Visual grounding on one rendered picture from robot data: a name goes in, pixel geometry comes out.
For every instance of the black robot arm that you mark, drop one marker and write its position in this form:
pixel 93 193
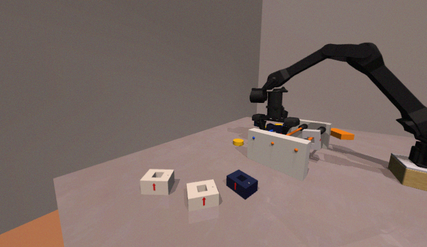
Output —
pixel 367 59

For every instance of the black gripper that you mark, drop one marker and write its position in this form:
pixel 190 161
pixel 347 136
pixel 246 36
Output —
pixel 274 111

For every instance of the orange flat bar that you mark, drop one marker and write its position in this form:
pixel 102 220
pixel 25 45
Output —
pixel 342 135

